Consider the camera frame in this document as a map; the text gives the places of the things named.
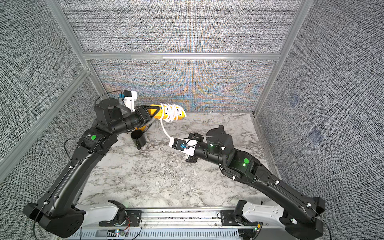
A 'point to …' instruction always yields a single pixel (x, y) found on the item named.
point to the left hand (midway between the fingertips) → (161, 107)
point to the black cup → (138, 138)
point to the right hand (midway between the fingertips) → (177, 134)
